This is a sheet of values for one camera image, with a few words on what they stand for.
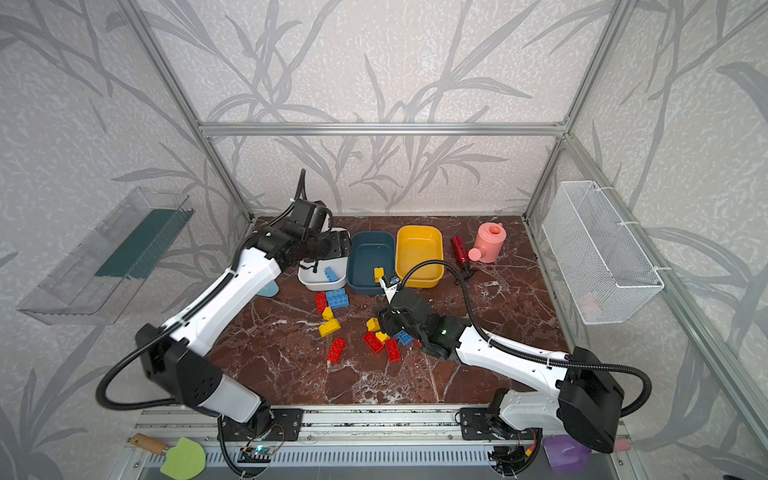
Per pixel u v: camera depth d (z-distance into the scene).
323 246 0.70
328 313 0.91
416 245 1.06
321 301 0.96
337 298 0.96
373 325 0.88
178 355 0.40
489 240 0.99
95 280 0.64
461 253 1.05
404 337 0.86
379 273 0.99
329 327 0.89
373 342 0.87
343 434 0.73
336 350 0.85
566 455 0.69
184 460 0.69
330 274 1.01
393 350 0.85
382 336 0.86
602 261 0.62
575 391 0.40
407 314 0.58
